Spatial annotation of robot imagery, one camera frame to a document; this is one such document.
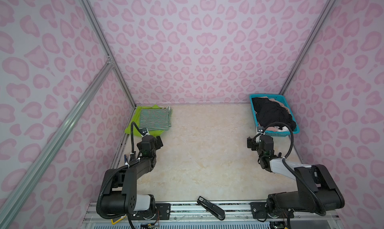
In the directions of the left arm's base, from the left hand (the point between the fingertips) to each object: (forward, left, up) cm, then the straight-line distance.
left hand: (154, 136), depth 92 cm
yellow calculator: (-43, +13, -6) cm, 45 cm away
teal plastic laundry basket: (+31, -90, 0) cm, 95 cm away
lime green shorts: (+20, +19, -7) cm, 28 cm away
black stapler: (-38, -32, -4) cm, 50 cm away
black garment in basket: (+16, -75, +2) cm, 76 cm away
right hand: (-1, -63, 0) cm, 63 cm away
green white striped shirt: (+16, +2, -3) cm, 16 cm away
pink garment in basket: (+1, -72, +3) cm, 72 cm away
